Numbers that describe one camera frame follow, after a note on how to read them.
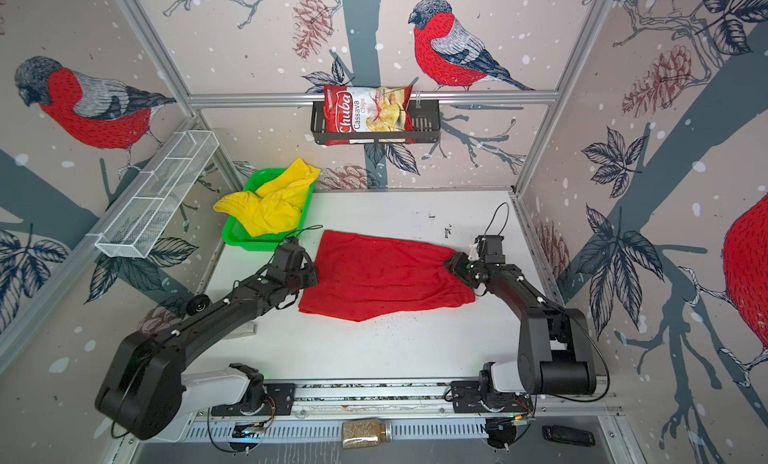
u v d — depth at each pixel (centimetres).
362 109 88
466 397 73
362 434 66
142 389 40
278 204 106
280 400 73
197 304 79
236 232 102
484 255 71
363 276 98
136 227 71
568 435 67
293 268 69
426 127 93
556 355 43
